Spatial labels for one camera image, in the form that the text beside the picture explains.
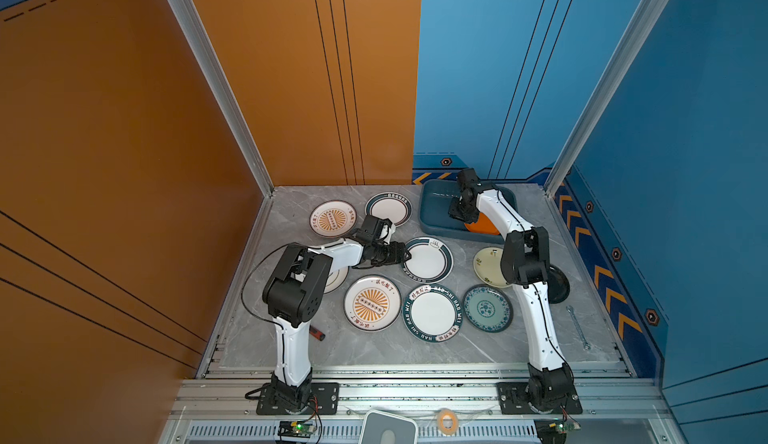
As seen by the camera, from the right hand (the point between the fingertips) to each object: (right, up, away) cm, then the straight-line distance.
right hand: (453, 215), depth 109 cm
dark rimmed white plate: (-23, +4, +6) cm, 24 cm away
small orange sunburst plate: (-44, -1, +1) cm, 44 cm away
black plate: (+29, -21, -17) cm, 40 cm away
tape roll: (-9, -49, -38) cm, 63 cm away
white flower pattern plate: (-40, -20, -15) cm, 47 cm away
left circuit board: (-45, -51, -38) cm, 78 cm away
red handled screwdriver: (-43, -33, -25) cm, 60 cm away
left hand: (-18, -13, -11) cm, 25 cm away
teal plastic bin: (-6, +5, +6) cm, 10 cm away
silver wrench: (+31, -28, -20) cm, 47 cm away
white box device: (-24, -47, -43) cm, 68 cm away
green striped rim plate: (-9, -15, -9) cm, 20 cm away
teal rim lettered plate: (-10, -29, -21) cm, 37 cm away
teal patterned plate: (+7, -28, -20) cm, 35 cm away
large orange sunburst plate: (-28, -27, -19) cm, 43 cm away
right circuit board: (+18, -50, -39) cm, 66 cm away
